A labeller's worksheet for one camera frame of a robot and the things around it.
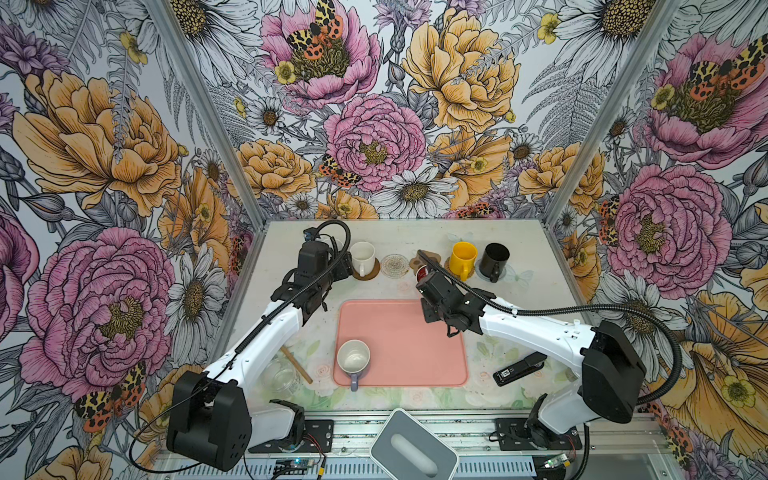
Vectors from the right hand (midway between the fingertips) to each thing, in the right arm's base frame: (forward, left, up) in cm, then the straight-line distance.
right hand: (435, 309), depth 85 cm
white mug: (+19, +21, 0) cm, 28 cm away
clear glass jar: (-14, +43, -10) cm, 46 cm away
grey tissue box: (-32, +9, -10) cm, 34 cm away
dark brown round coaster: (+20, +18, -10) cm, 29 cm away
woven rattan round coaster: (+22, -7, -9) cm, 25 cm away
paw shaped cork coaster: (+6, +5, +14) cm, 16 cm away
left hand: (+10, +26, +8) cm, 29 cm away
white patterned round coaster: (+24, +11, -11) cm, 28 cm away
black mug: (+19, -22, -3) cm, 29 cm away
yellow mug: (+19, -11, -2) cm, 22 cm away
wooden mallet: (-6, +43, -11) cm, 45 cm away
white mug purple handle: (-9, +23, -9) cm, 27 cm away
